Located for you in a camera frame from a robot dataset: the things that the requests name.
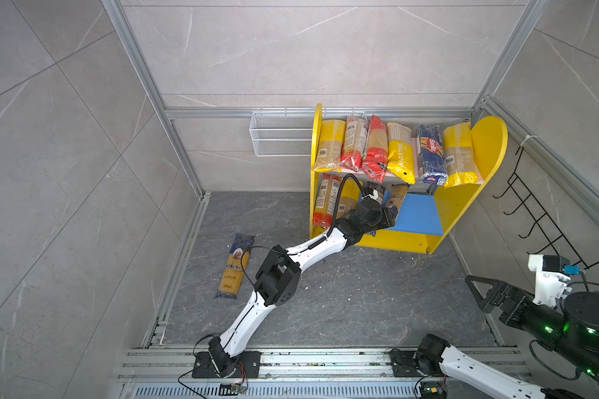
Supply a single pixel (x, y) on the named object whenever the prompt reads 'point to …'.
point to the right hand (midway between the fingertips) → (476, 281)
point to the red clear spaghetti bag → (327, 199)
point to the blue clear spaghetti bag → (369, 188)
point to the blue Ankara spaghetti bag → (235, 267)
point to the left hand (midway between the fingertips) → (397, 210)
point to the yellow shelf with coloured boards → (429, 214)
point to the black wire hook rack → (537, 223)
